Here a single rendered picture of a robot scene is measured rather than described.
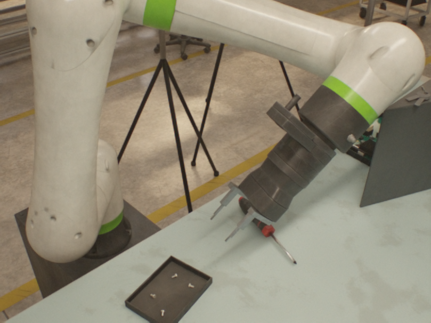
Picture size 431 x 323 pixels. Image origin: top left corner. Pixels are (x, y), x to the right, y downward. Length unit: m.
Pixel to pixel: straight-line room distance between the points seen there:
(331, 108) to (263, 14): 0.19
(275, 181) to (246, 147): 2.17
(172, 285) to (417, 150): 0.49
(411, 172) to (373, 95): 0.29
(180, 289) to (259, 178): 0.20
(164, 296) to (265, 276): 0.16
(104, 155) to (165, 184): 1.61
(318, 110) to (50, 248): 0.49
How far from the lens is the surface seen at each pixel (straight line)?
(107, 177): 0.89
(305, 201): 0.86
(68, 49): 0.58
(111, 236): 1.02
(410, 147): 0.86
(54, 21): 0.57
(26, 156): 2.93
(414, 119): 0.82
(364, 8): 5.53
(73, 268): 1.03
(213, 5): 0.71
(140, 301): 0.69
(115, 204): 0.97
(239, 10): 0.72
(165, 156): 2.72
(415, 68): 0.66
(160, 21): 0.73
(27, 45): 4.29
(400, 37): 0.65
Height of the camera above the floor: 1.55
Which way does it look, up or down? 35 degrees down
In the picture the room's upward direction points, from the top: straight up
